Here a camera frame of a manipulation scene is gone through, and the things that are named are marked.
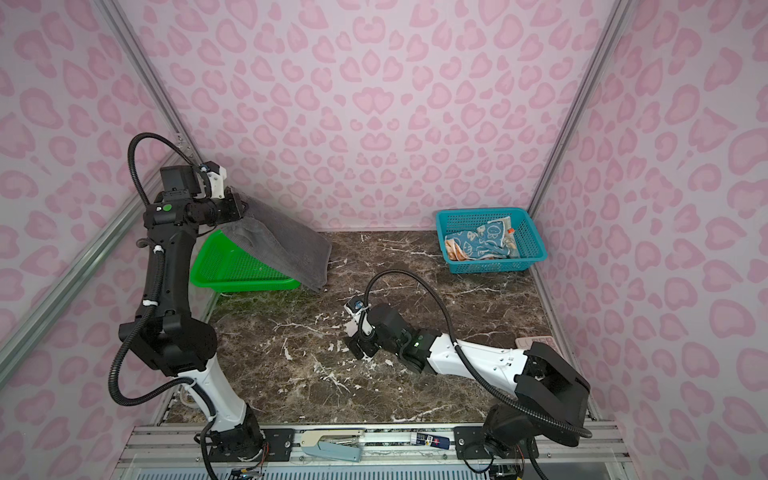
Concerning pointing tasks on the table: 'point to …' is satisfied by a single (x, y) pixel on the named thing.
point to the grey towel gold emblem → (294, 248)
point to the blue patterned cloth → (486, 240)
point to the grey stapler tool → (338, 444)
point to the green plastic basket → (222, 265)
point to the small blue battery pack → (430, 440)
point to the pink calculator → (526, 342)
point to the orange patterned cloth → (455, 253)
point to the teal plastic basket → (521, 237)
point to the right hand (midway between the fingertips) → (358, 323)
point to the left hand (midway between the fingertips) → (243, 198)
